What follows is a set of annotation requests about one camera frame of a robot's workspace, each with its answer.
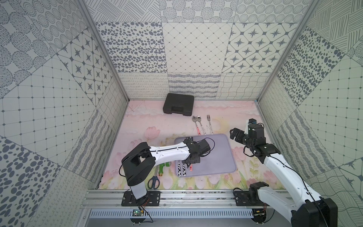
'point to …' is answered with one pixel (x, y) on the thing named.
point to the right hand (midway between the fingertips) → (237, 134)
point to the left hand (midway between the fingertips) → (195, 157)
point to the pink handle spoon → (194, 118)
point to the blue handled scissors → (154, 182)
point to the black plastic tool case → (178, 103)
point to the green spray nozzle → (161, 167)
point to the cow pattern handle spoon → (179, 169)
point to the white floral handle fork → (208, 117)
